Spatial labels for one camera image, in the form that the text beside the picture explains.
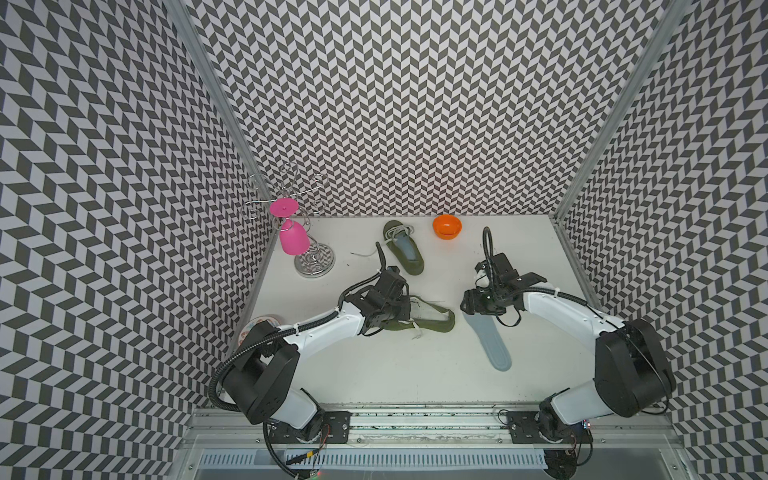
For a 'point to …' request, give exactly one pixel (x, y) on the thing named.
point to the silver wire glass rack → (319, 260)
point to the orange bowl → (447, 227)
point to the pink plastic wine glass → (294, 238)
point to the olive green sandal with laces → (398, 237)
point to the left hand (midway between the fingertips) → (405, 308)
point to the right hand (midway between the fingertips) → (471, 311)
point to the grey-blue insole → (494, 343)
